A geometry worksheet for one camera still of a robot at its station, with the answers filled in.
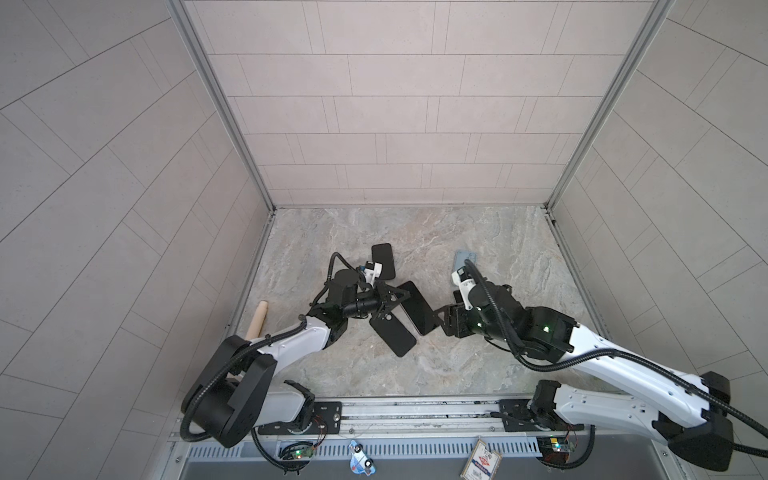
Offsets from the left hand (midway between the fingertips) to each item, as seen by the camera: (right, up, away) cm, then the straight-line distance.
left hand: (415, 297), depth 76 cm
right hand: (+6, -4, -6) cm, 9 cm away
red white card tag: (+14, -34, -12) cm, 38 cm away
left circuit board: (-27, -31, -11) cm, 43 cm away
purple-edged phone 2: (+1, -4, +3) cm, 5 cm away
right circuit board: (+31, -32, -8) cm, 45 cm away
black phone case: (-5, -12, +9) cm, 16 cm away
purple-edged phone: (-10, +9, +27) cm, 30 cm away
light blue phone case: (+18, +8, +26) cm, 33 cm away
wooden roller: (-45, -9, +9) cm, 46 cm away
